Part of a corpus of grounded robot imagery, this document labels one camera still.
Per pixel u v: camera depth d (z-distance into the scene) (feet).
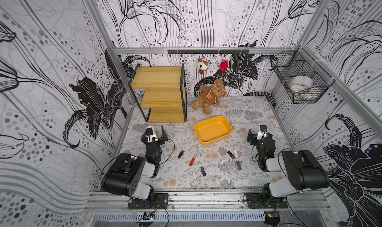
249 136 2.71
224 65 3.10
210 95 3.53
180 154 2.95
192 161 2.84
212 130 3.35
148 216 2.35
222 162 2.82
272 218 2.29
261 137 2.52
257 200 2.39
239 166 2.76
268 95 3.90
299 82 2.35
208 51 2.96
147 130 2.40
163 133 2.68
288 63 3.20
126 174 1.48
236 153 2.90
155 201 2.40
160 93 3.25
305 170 1.47
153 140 2.47
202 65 3.05
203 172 2.69
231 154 2.90
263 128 2.51
